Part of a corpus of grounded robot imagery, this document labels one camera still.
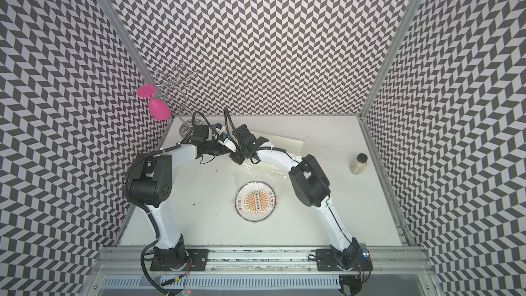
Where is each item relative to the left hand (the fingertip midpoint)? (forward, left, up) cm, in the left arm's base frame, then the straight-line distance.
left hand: (234, 148), depth 98 cm
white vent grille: (-53, -2, -6) cm, 53 cm away
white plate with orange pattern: (-24, -11, -5) cm, 27 cm away
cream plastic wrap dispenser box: (+5, -24, -2) cm, 24 cm away
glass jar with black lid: (-12, -56, +2) cm, 57 cm away
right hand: (-4, -1, +1) cm, 5 cm away
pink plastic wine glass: (+11, +34, +16) cm, 39 cm away
